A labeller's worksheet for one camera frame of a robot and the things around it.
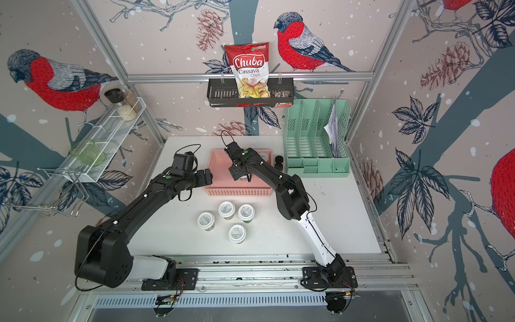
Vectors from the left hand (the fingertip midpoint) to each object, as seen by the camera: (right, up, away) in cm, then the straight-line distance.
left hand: (207, 172), depth 87 cm
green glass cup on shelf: (-36, +8, -18) cm, 41 cm away
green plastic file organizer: (+52, +16, +35) cm, 65 cm away
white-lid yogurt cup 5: (+15, -24, -8) cm, 29 cm away
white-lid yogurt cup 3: (+9, -16, -1) cm, 19 cm away
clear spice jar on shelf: (-33, +32, 0) cm, 46 cm away
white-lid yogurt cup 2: (+1, -20, -5) cm, 21 cm away
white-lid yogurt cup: (+16, -3, +6) cm, 18 cm away
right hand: (+14, 0, +13) cm, 19 cm away
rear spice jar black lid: (+33, +6, +12) cm, 36 cm away
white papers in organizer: (+57, +20, +3) cm, 60 cm away
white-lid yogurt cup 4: (+18, -17, -2) cm, 25 cm away
